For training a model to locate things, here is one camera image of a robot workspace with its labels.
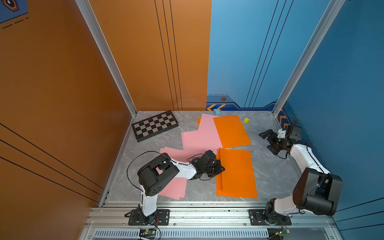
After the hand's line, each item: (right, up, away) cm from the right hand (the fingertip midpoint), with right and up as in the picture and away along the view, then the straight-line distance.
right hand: (263, 138), depth 89 cm
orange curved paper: (-14, +3, +21) cm, 26 cm away
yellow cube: (-2, +12, +24) cm, 27 cm away
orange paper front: (-16, -21, -2) cm, 26 cm away
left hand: (-22, -16, -2) cm, 27 cm away
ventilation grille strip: (-45, -43, -19) cm, 65 cm away
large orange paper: (-27, -21, -7) cm, 35 cm away
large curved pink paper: (-51, -26, -11) cm, 58 cm away
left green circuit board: (-63, -44, -17) cm, 79 cm away
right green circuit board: (0, -42, -19) cm, 46 cm away
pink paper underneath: (-33, -1, +17) cm, 37 cm away
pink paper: (-44, -8, +12) cm, 46 cm away
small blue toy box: (-23, +19, +31) cm, 43 cm away
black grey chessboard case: (-71, +8, +20) cm, 74 cm away
